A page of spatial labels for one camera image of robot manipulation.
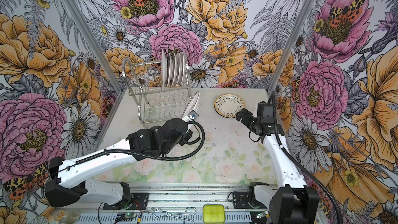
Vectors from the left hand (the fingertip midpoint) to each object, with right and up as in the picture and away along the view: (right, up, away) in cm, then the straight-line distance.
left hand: (184, 126), depth 69 cm
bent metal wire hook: (-12, -40, +2) cm, 42 cm away
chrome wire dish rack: (-23, +10, +36) cm, 44 cm away
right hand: (+28, 0, +12) cm, 30 cm away
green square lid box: (+13, -39, +1) cm, 41 cm away
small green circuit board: (-27, -41, +2) cm, 49 cm away
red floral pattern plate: (+3, +9, +9) cm, 13 cm away
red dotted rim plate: (-14, +30, +23) cm, 40 cm away
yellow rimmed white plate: (+26, +9, +40) cm, 49 cm away
